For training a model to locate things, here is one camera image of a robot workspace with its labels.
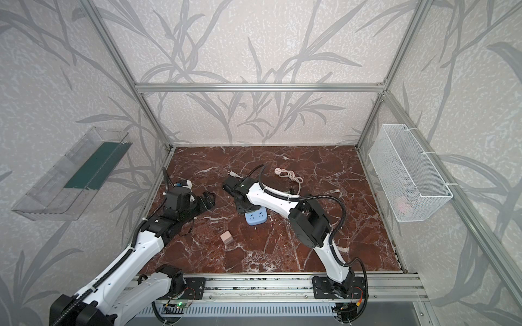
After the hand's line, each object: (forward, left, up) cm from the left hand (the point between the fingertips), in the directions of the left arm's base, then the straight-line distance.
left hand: (211, 192), depth 82 cm
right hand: (+1, -13, -10) cm, 17 cm away
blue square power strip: (-5, -19, -12) cm, 23 cm away
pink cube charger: (-14, -6, -14) cm, 20 cm away
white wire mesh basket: (-9, -68, +20) cm, 71 cm away
